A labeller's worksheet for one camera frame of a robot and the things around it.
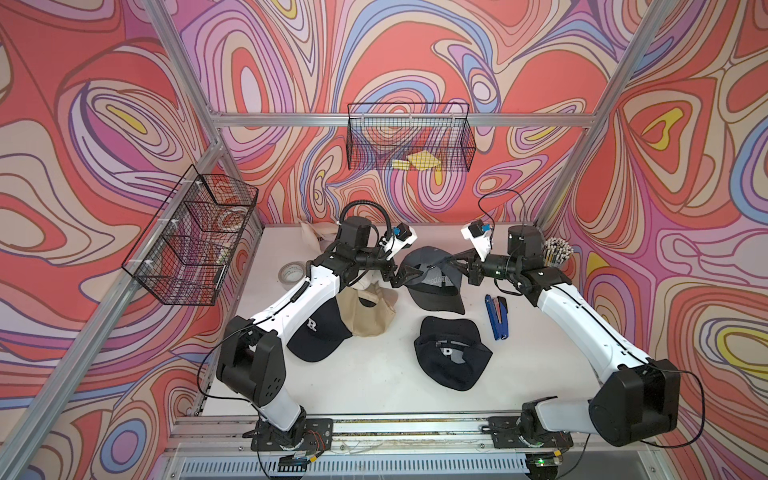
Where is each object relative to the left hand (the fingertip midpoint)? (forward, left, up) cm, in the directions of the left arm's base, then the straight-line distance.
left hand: (416, 258), depth 77 cm
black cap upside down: (-15, -11, -25) cm, 31 cm away
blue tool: (-4, -28, -24) cm, 37 cm away
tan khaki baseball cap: (-2, +14, -23) cm, 27 cm away
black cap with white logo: (-11, +27, -21) cm, 36 cm away
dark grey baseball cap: (0, -8, -14) cm, 16 cm away
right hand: (-2, -9, -1) cm, 9 cm away
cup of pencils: (+9, -43, -7) cm, 45 cm away
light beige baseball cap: (-5, +12, -2) cm, 13 cm away
